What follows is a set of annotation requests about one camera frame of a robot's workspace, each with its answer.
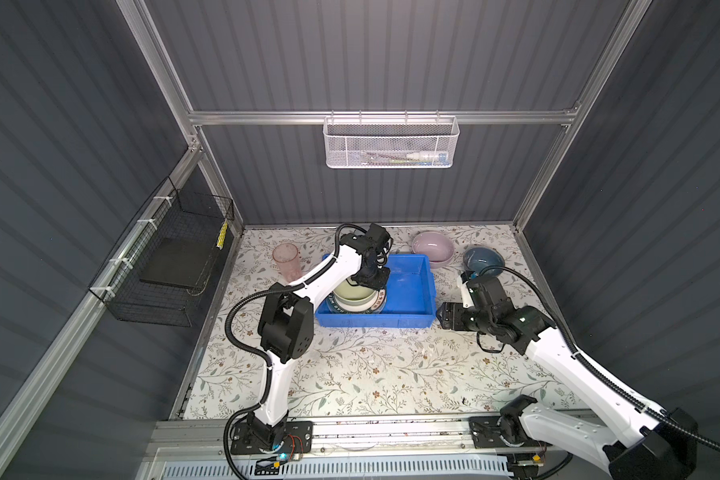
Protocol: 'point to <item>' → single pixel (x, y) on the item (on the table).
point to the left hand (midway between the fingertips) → (379, 284)
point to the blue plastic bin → (411, 299)
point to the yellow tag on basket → (221, 240)
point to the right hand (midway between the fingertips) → (451, 315)
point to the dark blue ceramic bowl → (477, 259)
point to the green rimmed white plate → (357, 309)
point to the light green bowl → (355, 295)
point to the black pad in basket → (178, 261)
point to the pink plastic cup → (287, 257)
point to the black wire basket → (168, 213)
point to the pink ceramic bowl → (438, 246)
